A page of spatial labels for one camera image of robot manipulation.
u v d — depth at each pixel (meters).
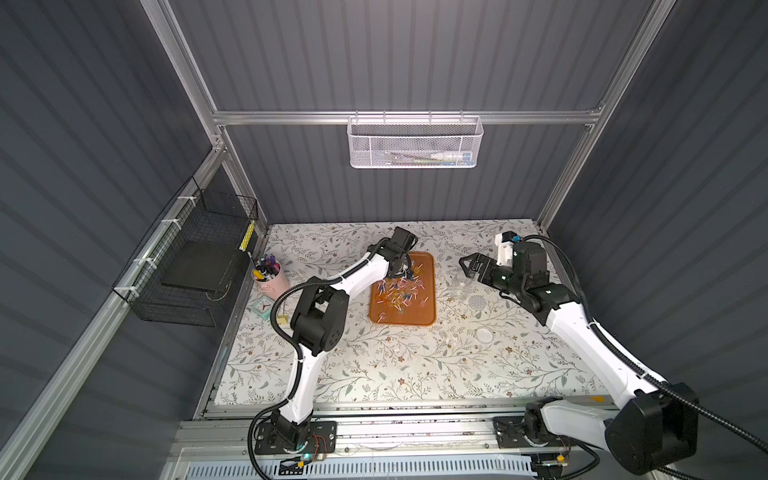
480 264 0.72
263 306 0.96
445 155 0.91
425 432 0.76
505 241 0.72
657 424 0.39
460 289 0.99
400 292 0.99
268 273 0.91
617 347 0.45
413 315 0.94
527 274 0.60
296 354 0.57
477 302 0.97
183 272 0.73
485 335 0.91
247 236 0.82
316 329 0.57
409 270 0.92
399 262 0.80
